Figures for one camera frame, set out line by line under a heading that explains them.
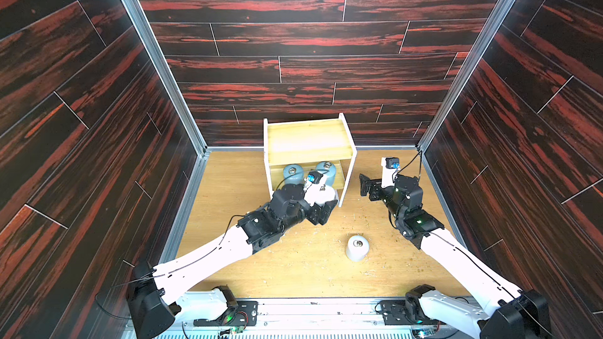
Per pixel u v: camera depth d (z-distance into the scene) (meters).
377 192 0.69
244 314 0.71
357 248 0.80
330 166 0.82
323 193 0.65
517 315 0.38
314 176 0.58
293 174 0.80
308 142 0.75
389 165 0.65
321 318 0.73
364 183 0.70
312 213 0.61
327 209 0.61
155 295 0.38
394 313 0.73
